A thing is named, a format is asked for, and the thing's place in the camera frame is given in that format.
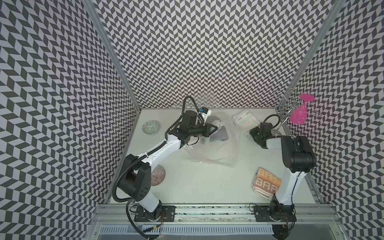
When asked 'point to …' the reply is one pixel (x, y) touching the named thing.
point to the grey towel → (221, 133)
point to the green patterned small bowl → (150, 127)
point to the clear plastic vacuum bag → (221, 148)
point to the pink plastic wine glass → (299, 114)
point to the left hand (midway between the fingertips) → (217, 129)
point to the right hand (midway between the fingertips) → (249, 131)
